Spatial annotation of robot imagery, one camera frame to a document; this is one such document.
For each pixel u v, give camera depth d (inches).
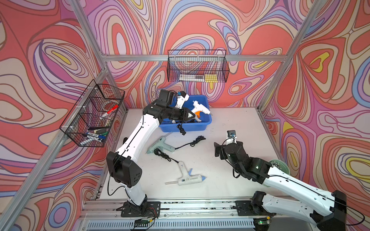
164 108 23.4
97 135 26.7
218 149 26.3
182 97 27.0
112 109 30.1
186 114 26.7
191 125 42.2
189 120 26.6
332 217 15.2
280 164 29.7
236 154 20.5
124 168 17.3
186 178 31.6
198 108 29.5
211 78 35.8
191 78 32.3
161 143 38.1
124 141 18.7
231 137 22.8
